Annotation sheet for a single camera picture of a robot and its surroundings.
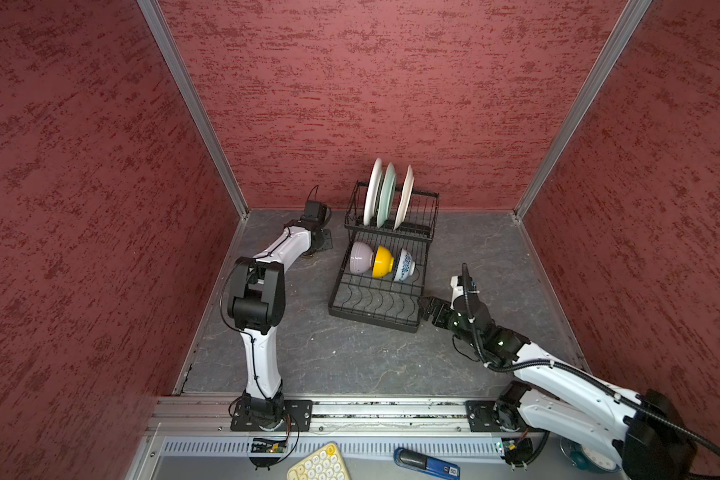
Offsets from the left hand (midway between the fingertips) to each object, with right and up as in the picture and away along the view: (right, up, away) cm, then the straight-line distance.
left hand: (320, 247), depth 100 cm
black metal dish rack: (+21, -17, -7) cm, 28 cm away
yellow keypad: (+7, -49, -34) cm, 60 cm away
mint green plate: (+22, +15, -23) cm, 34 cm away
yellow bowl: (+22, -5, -6) cm, 23 cm away
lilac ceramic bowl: (+14, -3, -6) cm, 16 cm away
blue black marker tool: (+30, -47, -36) cm, 66 cm away
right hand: (+33, -17, -18) cm, 41 cm away
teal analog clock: (+66, -46, -35) cm, 88 cm away
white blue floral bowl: (+28, -6, -8) cm, 30 cm away
